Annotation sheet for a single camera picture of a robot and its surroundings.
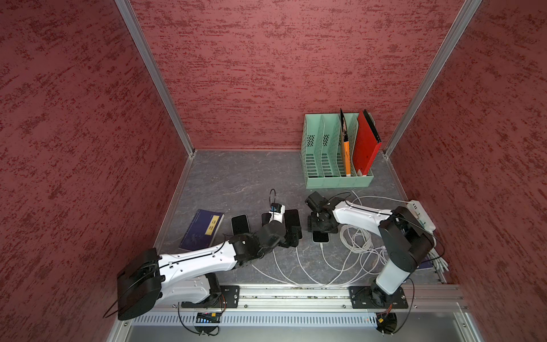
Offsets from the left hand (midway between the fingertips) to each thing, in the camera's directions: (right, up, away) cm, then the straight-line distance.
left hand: (289, 231), depth 78 cm
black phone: (-21, -1, +12) cm, 24 cm away
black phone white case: (+13, -5, +8) cm, 16 cm away
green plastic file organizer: (+21, +33, +42) cm, 57 cm away
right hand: (+13, -4, +13) cm, 19 cm away
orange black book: (+24, +33, +7) cm, 41 cm away
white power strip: (+61, +3, +15) cm, 63 cm away
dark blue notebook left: (-37, -3, +11) cm, 39 cm away
